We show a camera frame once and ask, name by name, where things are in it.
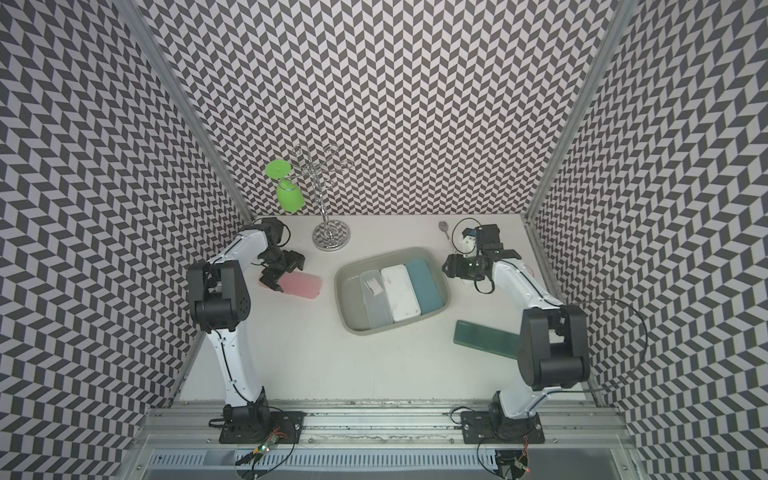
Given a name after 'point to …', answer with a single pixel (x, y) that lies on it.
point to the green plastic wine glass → (289, 197)
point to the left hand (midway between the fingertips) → (295, 276)
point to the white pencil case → (400, 292)
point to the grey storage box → (349, 305)
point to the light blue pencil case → (426, 290)
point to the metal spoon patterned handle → (443, 225)
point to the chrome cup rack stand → (328, 235)
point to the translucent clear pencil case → (375, 299)
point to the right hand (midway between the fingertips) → (453, 272)
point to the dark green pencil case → (487, 339)
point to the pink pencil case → (305, 284)
